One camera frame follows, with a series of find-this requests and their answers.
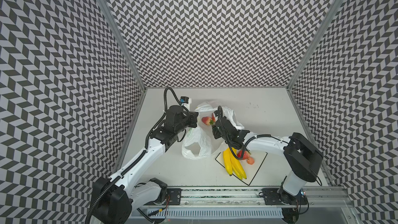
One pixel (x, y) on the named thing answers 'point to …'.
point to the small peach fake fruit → (250, 160)
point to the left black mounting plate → (174, 196)
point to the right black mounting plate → (272, 197)
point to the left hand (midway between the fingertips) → (198, 113)
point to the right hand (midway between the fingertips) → (215, 128)
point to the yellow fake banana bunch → (232, 164)
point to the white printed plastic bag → (200, 142)
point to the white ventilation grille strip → (221, 213)
